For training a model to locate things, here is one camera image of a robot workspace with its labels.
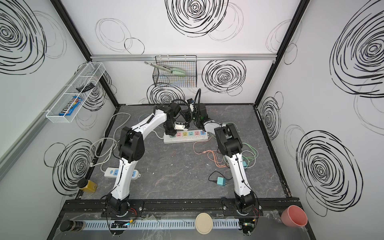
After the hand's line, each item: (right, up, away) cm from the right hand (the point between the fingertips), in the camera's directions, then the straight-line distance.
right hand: (183, 110), depth 102 cm
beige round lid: (+12, -51, -38) cm, 65 cm away
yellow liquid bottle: (-46, -39, -29) cm, 66 cm away
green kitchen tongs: (-5, +24, -10) cm, 26 cm away
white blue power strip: (-39, -36, -19) cm, 56 cm away
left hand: (-7, -14, -4) cm, 16 cm away
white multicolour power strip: (+3, -17, -3) cm, 18 cm away
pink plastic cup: (+51, -48, -39) cm, 80 cm away
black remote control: (-50, +12, -22) cm, 56 cm away
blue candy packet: (-50, +1, -30) cm, 59 cm away
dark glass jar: (-45, -50, -40) cm, 79 cm away
